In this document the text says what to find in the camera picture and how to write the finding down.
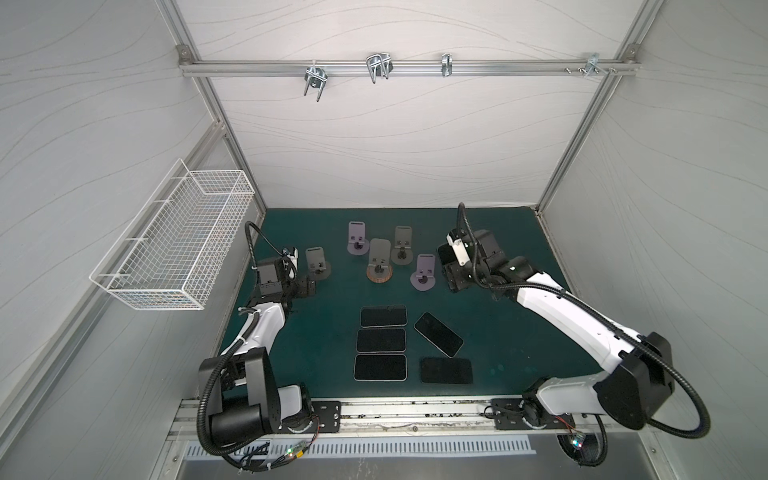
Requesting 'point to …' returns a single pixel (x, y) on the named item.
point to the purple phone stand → (424, 278)
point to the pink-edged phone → (381, 340)
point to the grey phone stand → (316, 263)
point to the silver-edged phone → (437, 334)
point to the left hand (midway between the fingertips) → (301, 271)
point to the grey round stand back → (402, 253)
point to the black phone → (446, 370)
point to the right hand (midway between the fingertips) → (460, 257)
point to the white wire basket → (172, 252)
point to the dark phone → (447, 254)
